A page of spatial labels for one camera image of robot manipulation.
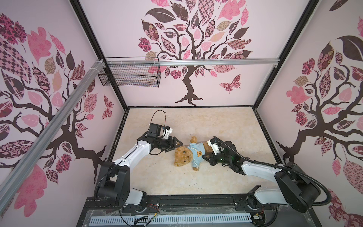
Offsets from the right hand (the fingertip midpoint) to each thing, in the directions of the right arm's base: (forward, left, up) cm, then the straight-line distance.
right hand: (202, 154), depth 84 cm
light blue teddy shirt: (+2, +3, +3) cm, 4 cm away
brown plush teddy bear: (-2, +12, +4) cm, 13 cm away
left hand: (+3, +14, +5) cm, 15 cm away
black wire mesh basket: (+71, +57, +10) cm, 92 cm away
